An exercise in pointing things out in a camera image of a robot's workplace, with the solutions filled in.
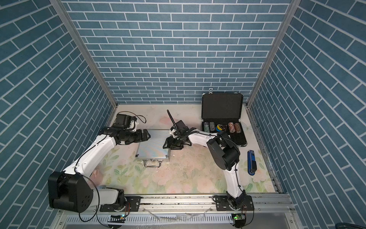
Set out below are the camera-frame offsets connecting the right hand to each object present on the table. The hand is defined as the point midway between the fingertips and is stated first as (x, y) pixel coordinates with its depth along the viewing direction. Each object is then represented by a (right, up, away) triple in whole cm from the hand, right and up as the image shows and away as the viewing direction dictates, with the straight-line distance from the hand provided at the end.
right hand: (167, 148), depth 90 cm
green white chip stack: (+26, +12, +11) cm, 31 cm away
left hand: (-11, +8, -7) cm, 15 cm away
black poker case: (+40, +27, +17) cm, 51 cm away
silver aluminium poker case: (-9, -2, -1) cm, 10 cm away
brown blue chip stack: (+49, +13, +12) cm, 52 cm away
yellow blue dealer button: (+36, +12, +14) cm, 40 cm away
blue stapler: (+52, -7, -5) cm, 53 cm away
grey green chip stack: (+31, +13, +12) cm, 35 cm away
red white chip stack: (+45, +13, +12) cm, 48 cm away
